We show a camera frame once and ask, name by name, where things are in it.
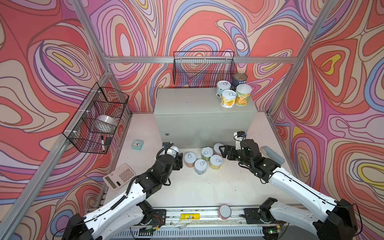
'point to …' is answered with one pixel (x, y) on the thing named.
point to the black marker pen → (102, 143)
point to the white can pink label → (173, 151)
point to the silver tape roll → (105, 123)
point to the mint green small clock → (137, 144)
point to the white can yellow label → (216, 161)
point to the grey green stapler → (269, 154)
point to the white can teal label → (200, 166)
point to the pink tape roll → (224, 211)
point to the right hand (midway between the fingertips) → (225, 151)
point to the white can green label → (206, 153)
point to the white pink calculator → (119, 177)
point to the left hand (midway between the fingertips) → (178, 152)
